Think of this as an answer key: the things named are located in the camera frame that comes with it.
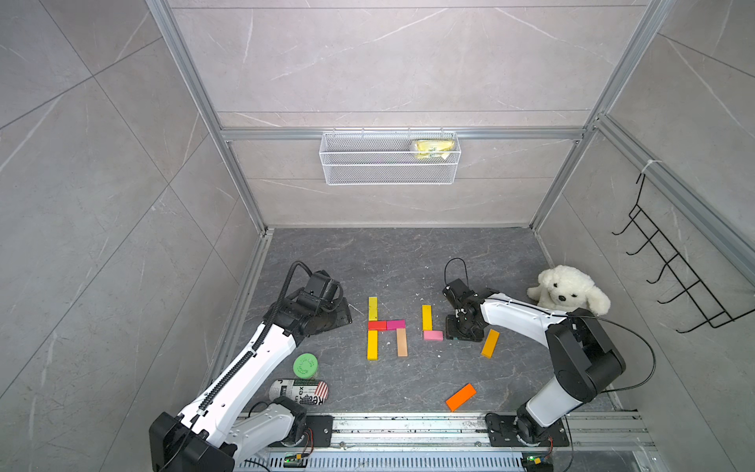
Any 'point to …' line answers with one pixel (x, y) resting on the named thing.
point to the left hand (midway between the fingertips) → (344, 309)
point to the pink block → (433, 335)
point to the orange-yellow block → (491, 343)
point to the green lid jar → (305, 366)
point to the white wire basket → (383, 158)
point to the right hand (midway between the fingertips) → (457, 334)
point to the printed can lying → (305, 391)
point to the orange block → (462, 396)
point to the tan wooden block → (401, 342)
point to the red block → (377, 325)
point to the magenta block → (393, 324)
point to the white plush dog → (567, 288)
